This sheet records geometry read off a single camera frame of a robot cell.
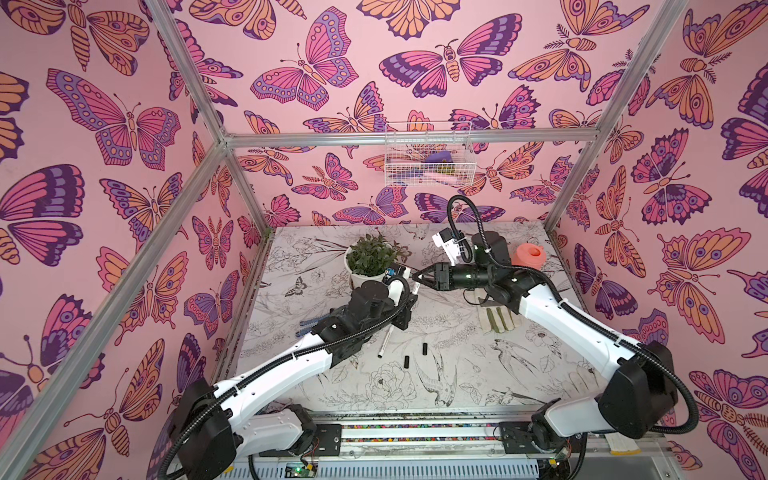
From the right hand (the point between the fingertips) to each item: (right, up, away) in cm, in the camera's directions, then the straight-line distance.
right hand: (417, 273), depth 73 cm
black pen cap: (+4, -24, +16) cm, 29 cm away
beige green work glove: (+27, -15, +21) cm, 38 cm away
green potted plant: (-12, +4, +17) cm, 21 cm away
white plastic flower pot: (-16, -3, +17) cm, 23 cm away
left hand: (0, -5, 0) cm, 5 cm away
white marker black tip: (0, -4, 0) cm, 4 cm away
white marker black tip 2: (-8, -22, +17) cm, 29 cm away
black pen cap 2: (-2, -26, +13) cm, 29 cm away
